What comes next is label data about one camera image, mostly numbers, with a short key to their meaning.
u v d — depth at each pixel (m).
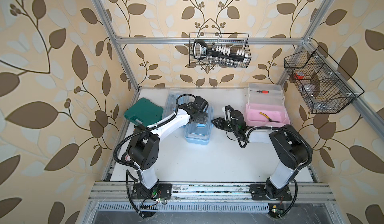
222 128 0.83
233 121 0.76
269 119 1.01
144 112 1.05
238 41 0.91
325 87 0.72
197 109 0.68
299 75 0.81
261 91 1.02
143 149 0.46
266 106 0.99
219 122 0.83
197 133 0.87
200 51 0.87
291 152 0.47
